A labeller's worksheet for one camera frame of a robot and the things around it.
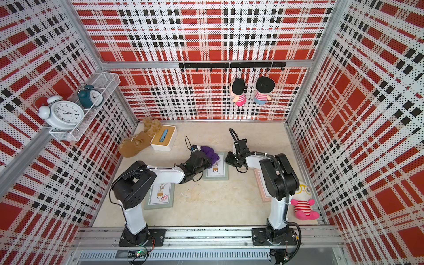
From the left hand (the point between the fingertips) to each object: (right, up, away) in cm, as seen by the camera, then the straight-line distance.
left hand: (213, 158), depth 96 cm
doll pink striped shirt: (+14, +40, -2) cm, 42 cm away
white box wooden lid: (-32, +11, +10) cm, 36 cm away
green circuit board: (-32, -38, -26) cm, 56 cm away
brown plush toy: (-51, +7, +2) cm, 51 cm away
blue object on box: (-35, +12, +12) cm, 38 cm away
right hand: (+8, -1, +3) cm, 9 cm away
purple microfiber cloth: (-1, +1, -2) cm, 2 cm away
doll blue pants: (+29, +41, -4) cm, 51 cm away
